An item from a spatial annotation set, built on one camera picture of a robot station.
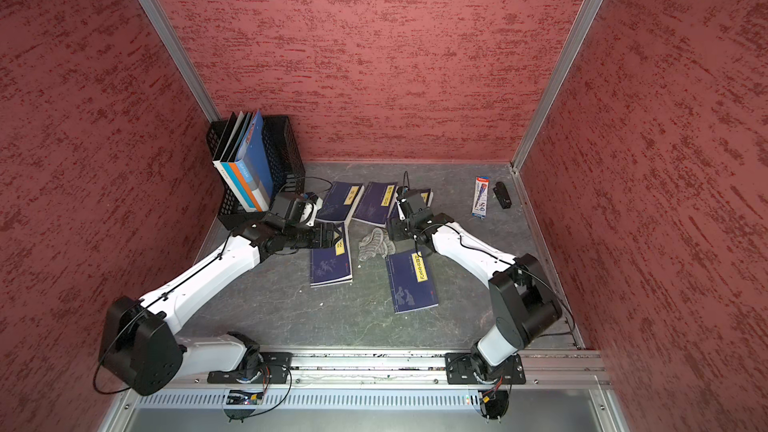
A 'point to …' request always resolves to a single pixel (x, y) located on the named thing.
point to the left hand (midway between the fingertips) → (328, 241)
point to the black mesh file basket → (286, 168)
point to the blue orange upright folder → (253, 156)
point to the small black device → (502, 195)
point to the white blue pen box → (480, 199)
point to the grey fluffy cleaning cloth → (375, 244)
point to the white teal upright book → (238, 182)
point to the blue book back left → (339, 202)
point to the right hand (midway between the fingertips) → (397, 230)
